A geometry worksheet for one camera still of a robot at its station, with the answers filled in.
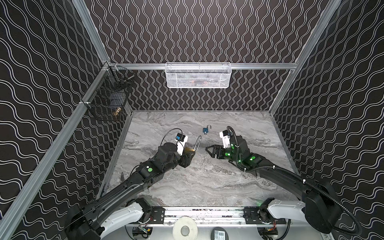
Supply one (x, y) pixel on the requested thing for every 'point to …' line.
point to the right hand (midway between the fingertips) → (210, 149)
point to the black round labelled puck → (219, 233)
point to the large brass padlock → (190, 150)
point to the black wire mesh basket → (106, 102)
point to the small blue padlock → (205, 130)
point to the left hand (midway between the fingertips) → (194, 151)
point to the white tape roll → (185, 228)
